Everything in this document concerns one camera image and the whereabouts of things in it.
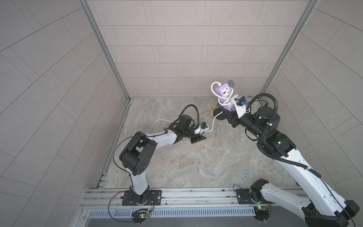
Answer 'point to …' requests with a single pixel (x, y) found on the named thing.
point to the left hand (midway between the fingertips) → (205, 133)
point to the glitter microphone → (231, 83)
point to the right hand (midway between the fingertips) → (225, 105)
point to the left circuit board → (139, 215)
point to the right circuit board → (262, 213)
